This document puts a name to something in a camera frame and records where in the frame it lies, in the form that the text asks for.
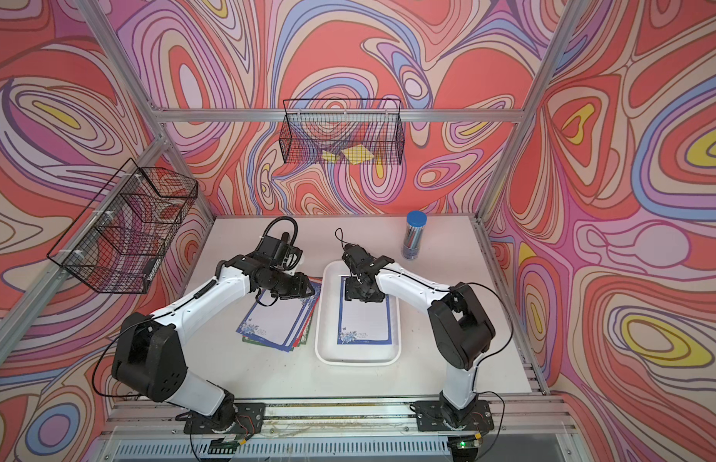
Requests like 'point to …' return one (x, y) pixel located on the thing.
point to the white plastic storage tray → (327, 351)
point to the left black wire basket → (115, 242)
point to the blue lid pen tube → (416, 221)
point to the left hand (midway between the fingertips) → (313, 292)
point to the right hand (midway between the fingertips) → (360, 302)
